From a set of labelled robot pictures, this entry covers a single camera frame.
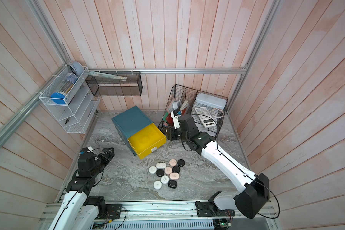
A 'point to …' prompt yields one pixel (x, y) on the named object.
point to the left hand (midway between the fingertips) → (111, 154)
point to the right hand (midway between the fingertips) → (167, 128)
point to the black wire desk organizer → (208, 109)
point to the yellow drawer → (147, 140)
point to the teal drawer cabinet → (129, 122)
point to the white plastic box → (210, 100)
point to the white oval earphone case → (161, 165)
